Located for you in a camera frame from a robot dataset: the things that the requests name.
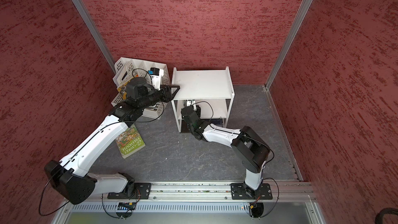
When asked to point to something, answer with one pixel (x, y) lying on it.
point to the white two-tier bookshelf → (211, 89)
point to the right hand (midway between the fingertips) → (188, 107)
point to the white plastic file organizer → (126, 68)
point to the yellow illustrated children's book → (122, 89)
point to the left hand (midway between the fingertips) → (175, 89)
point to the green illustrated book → (130, 141)
